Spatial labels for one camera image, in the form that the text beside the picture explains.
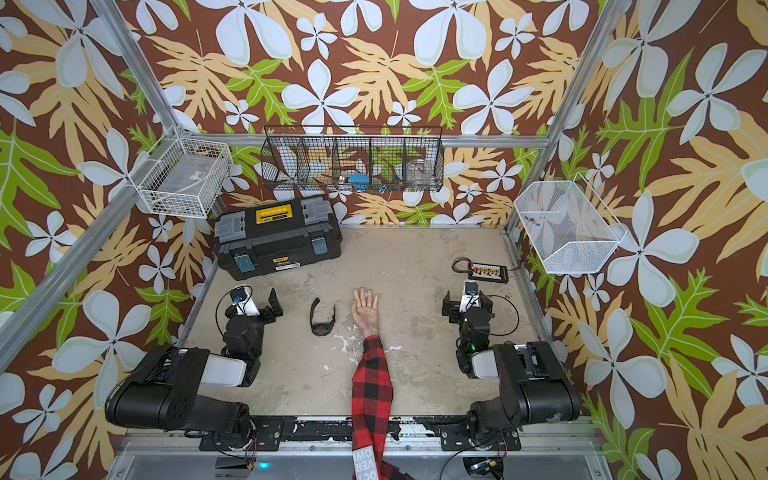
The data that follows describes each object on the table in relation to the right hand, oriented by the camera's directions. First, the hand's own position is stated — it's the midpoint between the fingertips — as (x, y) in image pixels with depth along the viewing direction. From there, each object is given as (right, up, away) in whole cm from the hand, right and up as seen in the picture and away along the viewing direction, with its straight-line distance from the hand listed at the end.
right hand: (464, 291), depth 91 cm
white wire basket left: (-84, +34, -5) cm, 90 cm away
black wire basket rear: (-35, +43, +7) cm, 56 cm away
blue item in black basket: (-33, +35, +3) cm, 48 cm away
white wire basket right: (+28, +19, -7) cm, 35 cm away
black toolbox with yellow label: (-60, +17, +4) cm, 63 cm away
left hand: (-63, +1, -3) cm, 63 cm away
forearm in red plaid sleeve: (-28, -28, -14) cm, 42 cm away
